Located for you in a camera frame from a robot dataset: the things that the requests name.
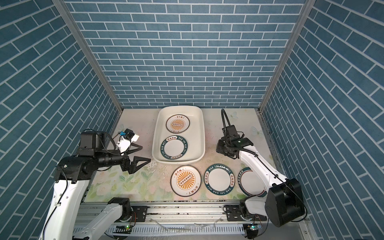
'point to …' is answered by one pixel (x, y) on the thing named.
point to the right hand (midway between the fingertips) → (217, 146)
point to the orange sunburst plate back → (177, 123)
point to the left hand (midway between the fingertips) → (144, 153)
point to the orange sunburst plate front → (186, 181)
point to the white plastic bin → (194, 135)
